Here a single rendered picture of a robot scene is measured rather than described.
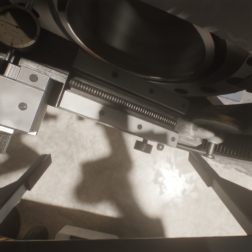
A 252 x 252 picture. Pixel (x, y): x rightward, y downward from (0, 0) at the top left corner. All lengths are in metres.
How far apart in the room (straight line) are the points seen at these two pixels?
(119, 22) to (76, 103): 0.26
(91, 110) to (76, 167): 0.67
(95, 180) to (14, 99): 0.75
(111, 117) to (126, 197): 0.66
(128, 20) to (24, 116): 0.36
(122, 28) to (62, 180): 0.76
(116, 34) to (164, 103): 0.22
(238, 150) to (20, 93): 0.40
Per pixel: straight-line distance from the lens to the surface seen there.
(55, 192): 1.04
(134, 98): 0.37
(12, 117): 0.26
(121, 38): 0.49
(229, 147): 0.46
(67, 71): 0.32
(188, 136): 0.41
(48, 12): 0.38
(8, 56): 0.31
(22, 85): 0.26
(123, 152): 0.91
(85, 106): 0.33
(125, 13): 0.52
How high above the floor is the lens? 0.91
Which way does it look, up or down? 81 degrees down
